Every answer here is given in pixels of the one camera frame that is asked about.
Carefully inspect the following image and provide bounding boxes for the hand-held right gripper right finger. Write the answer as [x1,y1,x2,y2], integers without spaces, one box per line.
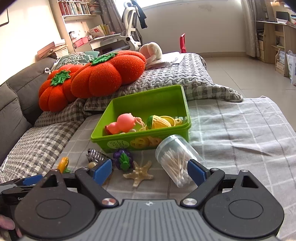
[180,159,260,208]

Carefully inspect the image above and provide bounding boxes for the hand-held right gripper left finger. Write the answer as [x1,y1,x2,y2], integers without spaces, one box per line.
[40,159,118,207]

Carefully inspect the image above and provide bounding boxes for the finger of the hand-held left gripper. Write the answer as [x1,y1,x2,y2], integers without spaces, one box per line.
[14,175,44,189]

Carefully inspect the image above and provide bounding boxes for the clear cotton swab jar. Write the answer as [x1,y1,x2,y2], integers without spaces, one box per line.
[155,134,207,188]

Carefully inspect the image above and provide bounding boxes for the green plastic box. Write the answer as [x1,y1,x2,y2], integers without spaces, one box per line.
[90,85,192,154]

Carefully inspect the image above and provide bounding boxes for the pink toy pig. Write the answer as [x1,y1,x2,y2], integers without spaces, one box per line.
[105,113,137,135]

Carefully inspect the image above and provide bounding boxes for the pink braided string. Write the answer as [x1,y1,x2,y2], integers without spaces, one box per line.
[135,117,147,131]

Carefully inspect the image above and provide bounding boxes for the yellow toy corn green husk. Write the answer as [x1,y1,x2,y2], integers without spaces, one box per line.
[146,115,172,129]

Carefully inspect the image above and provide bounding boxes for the person's left hand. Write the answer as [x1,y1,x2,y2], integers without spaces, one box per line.
[0,214,23,240]

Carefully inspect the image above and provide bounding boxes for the striped zebra toy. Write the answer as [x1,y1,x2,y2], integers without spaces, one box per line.
[86,149,109,164]

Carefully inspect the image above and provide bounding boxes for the purple toy grapes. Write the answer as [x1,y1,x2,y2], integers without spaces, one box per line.
[113,149,134,172]

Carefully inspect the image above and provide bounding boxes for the grey checked sofa cover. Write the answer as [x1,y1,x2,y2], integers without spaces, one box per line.
[0,97,87,183]

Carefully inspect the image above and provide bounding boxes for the beige starfish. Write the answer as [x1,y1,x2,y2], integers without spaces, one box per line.
[122,160,154,188]

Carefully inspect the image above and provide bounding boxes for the grey grid bed sheet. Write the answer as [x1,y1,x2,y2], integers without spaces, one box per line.
[67,96,296,232]

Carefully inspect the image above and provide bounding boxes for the grey sofa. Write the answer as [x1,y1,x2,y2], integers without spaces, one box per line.
[0,57,57,165]

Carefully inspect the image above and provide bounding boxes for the small orange pumpkin cushion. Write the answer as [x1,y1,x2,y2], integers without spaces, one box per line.
[38,64,85,112]

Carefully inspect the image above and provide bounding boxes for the large orange pumpkin cushion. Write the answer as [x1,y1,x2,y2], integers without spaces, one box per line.
[70,50,147,99]

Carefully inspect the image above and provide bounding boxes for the grey checked quilted blanket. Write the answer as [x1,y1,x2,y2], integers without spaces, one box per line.
[84,53,244,112]

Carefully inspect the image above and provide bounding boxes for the teal patterned cushion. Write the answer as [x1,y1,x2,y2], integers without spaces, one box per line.
[52,51,100,70]

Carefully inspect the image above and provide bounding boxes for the white papers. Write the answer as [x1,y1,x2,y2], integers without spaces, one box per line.
[148,52,185,68]

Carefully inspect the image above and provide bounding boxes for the white plush toy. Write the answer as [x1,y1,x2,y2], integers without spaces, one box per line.
[139,42,163,67]

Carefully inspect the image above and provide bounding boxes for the white desk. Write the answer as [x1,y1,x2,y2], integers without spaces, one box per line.
[89,34,130,53]

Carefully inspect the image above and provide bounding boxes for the stack of lying books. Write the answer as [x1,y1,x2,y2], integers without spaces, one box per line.
[37,42,70,59]

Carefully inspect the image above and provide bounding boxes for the white paper bag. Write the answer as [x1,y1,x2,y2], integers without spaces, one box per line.
[286,50,296,85]

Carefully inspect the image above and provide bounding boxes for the white bookshelf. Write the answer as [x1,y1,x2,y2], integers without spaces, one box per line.
[48,0,102,54]

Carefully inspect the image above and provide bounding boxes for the white office chair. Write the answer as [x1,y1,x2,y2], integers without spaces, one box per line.
[121,1,148,50]

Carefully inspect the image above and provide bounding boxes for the grey window curtain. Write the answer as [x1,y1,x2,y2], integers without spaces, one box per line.
[240,0,262,58]

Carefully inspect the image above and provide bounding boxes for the wooden desk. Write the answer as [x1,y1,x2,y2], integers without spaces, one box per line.
[255,0,296,77]

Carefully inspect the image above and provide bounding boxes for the grey patterned curtain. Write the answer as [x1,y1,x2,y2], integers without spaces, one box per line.
[99,0,126,35]

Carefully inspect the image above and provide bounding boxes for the dark garment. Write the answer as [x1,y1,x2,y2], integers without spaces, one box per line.
[138,2,148,29]

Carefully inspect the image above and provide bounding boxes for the row of shelf books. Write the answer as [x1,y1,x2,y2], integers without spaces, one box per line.
[59,1,90,16]

